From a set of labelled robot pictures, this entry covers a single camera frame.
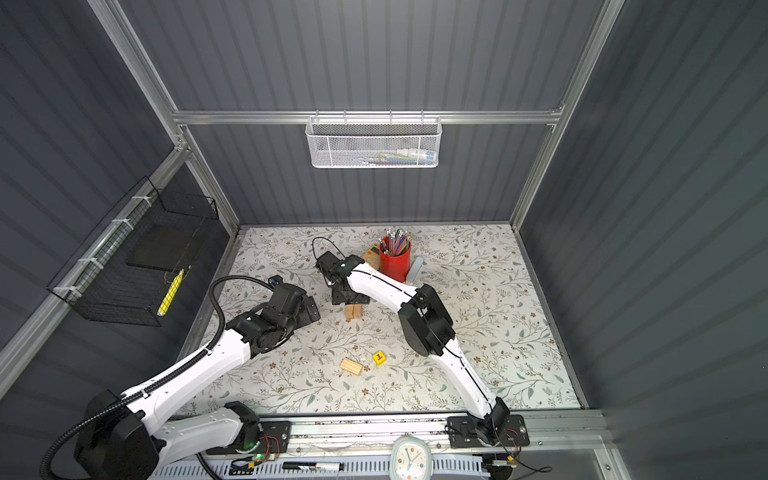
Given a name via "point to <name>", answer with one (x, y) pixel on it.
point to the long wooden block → (349, 311)
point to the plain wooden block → (357, 311)
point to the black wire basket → (129, 267)
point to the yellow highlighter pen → (172, 290)
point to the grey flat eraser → (414, 270)
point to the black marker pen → (314, 465)
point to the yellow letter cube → (379, 358)
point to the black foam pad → (163, 246)
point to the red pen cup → (395, 266)
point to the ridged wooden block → (351, 366)
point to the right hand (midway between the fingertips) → (351, 301)
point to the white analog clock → (410, 459)
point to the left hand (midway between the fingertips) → (303, 310)
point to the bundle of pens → (395, 243)
